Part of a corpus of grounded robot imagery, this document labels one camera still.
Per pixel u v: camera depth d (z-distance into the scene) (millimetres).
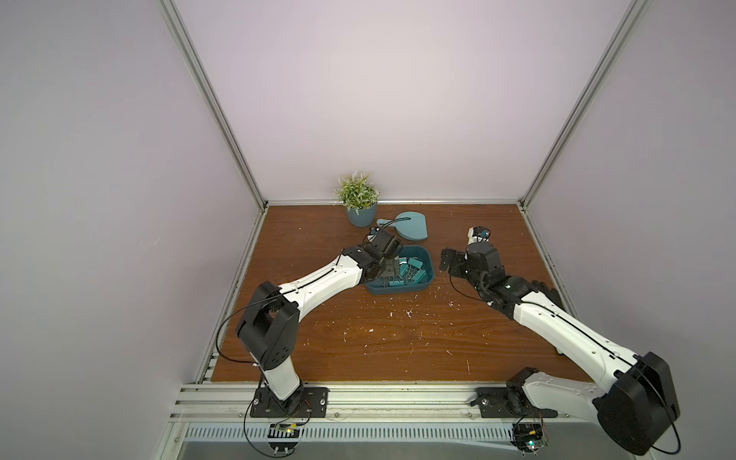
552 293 927
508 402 667
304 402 725
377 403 743
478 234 708
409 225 1133
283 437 717
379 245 679
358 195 1004
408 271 975
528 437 691
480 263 600
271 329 449
